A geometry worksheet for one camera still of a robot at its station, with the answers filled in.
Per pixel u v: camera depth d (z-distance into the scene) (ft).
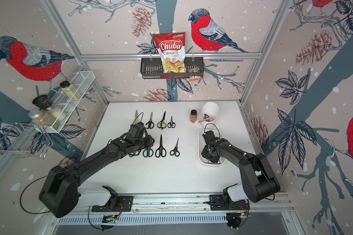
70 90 2.44
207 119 3.35
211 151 2.16
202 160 2.69
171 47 2.67
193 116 3.34
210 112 3.38
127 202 2.40
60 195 1.32
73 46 2.82
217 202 2.39
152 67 3.11
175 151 3.03
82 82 2.89
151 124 3.50
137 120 3.56
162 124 3.50
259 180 1.40
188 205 2.44
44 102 2.01
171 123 3.51
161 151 3.03
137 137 2.17
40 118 1.96
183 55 2.81
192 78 2.95
